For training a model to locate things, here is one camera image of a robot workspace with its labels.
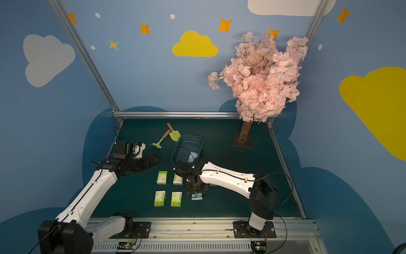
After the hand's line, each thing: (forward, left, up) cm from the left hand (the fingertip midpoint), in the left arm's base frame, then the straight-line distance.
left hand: (155, 160), depth 81 cm
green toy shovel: (+30, -4, -15) cm, 34 cm away
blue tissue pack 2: (-17, -23, -4) cm, 29 cm away
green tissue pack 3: (-15, -3, -13) cm, 20 cm away
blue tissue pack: (+12, -19, -13) cm, 25 cm away
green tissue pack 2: (-15, -11, -13) cm, 23 cm away
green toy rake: (+22, +7, -16) cm, 28 cm away
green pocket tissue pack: (-4, -2, -13) cm, 13 cm away
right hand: (-13, -22, -6) cm, 26 cm away
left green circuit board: (-36, +9, -17) cm, 40 cm away
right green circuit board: (-34, -53, -18) cm, 65 cm away
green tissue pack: (-5, -11, -13) cm, 18 cm away
